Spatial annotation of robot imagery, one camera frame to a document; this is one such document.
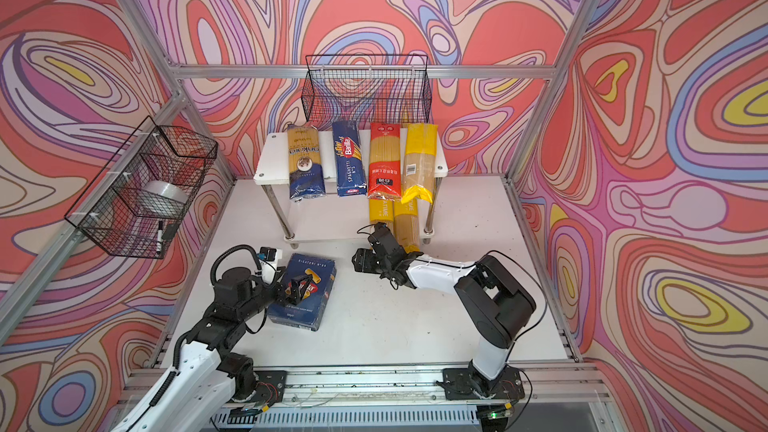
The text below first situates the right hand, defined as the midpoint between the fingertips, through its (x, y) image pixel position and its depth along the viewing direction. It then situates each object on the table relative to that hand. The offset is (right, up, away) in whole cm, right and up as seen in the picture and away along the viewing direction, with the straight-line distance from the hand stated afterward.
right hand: (364, 265), depth 91 cm
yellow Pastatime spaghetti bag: (+13, +14, +5) cm, 20 cm away
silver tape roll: (-47, +20, -20) cm, 55 cm away
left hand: (-17, 0, -11) cm, 20 cm away
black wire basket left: (-56, +19, -16) cm, 62 cm away
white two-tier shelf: (-22, +28, -16) cm, 39 cm away
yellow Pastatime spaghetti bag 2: (+5, +16, +7) cm, 19 cm away
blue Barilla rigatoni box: (-15, -11, -11) cm, 22 cm away
